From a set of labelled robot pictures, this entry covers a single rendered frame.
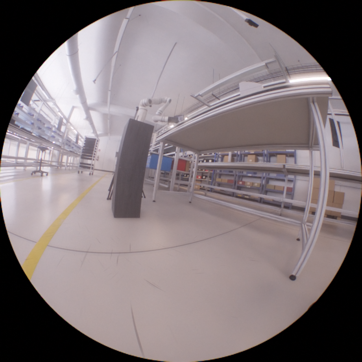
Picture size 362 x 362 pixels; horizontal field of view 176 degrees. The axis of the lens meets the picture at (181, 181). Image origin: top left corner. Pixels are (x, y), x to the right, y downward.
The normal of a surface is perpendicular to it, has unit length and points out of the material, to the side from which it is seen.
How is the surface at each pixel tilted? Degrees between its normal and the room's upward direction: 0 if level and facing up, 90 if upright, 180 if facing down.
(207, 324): 0
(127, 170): 90
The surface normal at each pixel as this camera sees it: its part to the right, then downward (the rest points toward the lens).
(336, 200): -0.83, -0.12
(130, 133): 0.61, 0.11
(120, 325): 0.15, -0.99
